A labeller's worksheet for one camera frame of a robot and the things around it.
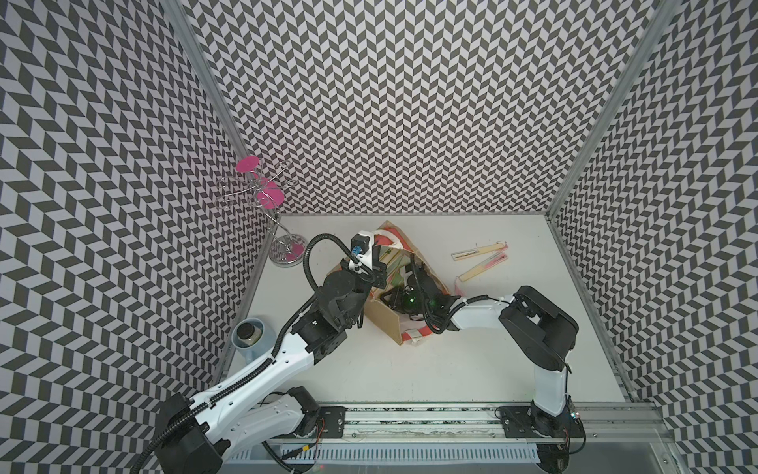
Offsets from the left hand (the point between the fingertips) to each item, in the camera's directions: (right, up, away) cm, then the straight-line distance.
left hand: (378, 245), depth 69 cm
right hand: (0, -17, +20) cm, 27 cm away
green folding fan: (+4, -4, +20) cm, 21 cm away
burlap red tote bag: (+5, -20, +3) cm, 21 cm away
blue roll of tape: (-33, -24, +6) cm, 41 cm away
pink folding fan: (+33, -9, +30) cm, 46 cm away
